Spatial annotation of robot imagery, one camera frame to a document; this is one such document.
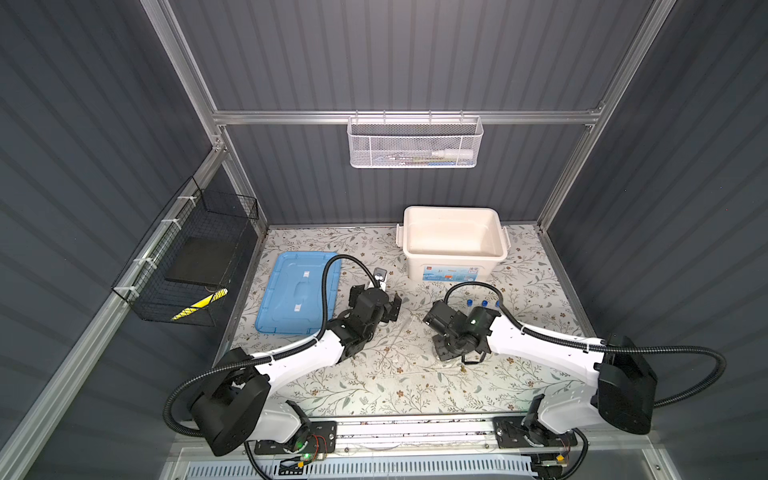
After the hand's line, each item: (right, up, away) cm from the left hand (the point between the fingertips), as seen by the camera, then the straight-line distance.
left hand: (381, 291), depth 85 cm
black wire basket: (-48, +6, -13) cm, 50 cm away
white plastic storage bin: (+24, +15, +29) cm, 40 cm away
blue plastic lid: (-30, -5, +14) cm, 33 cm away
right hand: (+18, -16, -3) cm, 24 cm away
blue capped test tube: (+25, 0, -24) cm, 35 cm away
